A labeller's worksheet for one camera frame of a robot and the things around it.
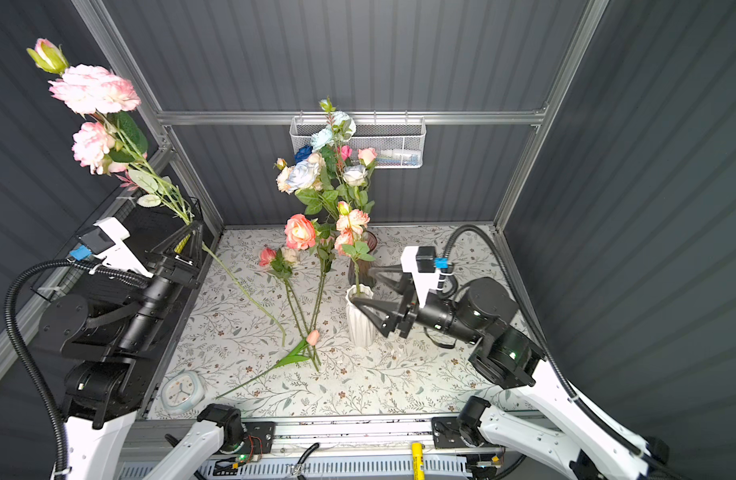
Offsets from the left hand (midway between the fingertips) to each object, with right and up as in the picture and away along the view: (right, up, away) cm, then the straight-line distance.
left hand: (203, 224), depth 47 cm
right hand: (+26, -11, +2) cm, 28 cm away
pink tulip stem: (+5, -34, +39) cm, 52 cm away
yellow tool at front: (+38, -54, +22) cm, 69 cm away
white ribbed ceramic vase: (+24, -26, +34) cm, 49 cm away
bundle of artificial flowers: (-5, -7, +57) cm, 58 cm away
